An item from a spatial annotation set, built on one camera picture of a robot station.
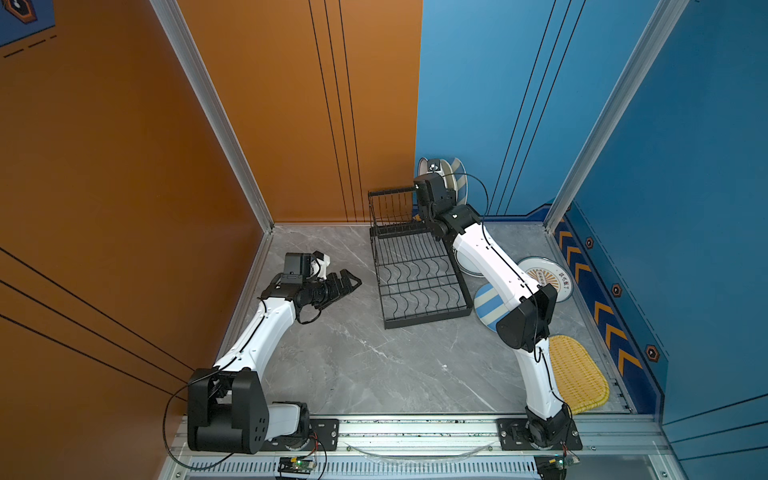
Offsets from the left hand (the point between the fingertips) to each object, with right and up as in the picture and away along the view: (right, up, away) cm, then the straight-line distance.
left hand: (351, 285), depth 84 cm
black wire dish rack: (+21, 0, +18) cm, 28 cm away
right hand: (+24, +27, +1) cm, 36 cm away
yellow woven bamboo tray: (+63, -26, -3) cm, 68 cm away
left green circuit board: (-12, -41, -13) cm, 45 cm away
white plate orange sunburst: (+67, +2, +21) cm, 71 cm away
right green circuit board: (+52, -40, -14) cm, 67 cm away
